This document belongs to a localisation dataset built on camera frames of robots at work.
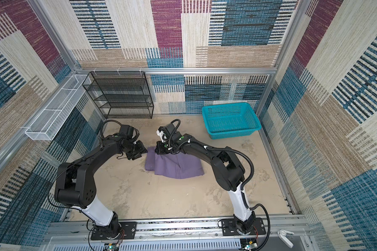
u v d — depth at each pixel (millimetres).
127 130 747
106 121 819
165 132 728
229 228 729
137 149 820
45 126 702
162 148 783
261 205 714
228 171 528
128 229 744
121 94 1110
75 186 459
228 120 1047
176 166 892
